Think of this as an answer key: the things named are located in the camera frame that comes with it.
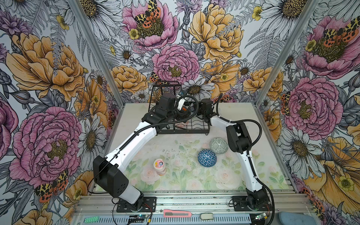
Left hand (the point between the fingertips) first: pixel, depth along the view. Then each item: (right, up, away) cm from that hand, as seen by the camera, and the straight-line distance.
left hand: (182, 111), depth 78 cm
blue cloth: (+51, -52, -9) cm, 73 cm away
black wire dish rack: (+10, -10, +28) cm, 31 cm away
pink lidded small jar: (-12, -30, -1) cm, 32 cm away
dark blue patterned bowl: (+16, -29, +12) cm, 35 cm away
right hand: (+7, +6, +29) cm, 31 cm away
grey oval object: (+12, -52, -8) cm, 54 cm away
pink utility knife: (-5, -52, -6) cm, 52 cm away
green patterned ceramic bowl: (+25, -22, +18) cm, 38 cm away
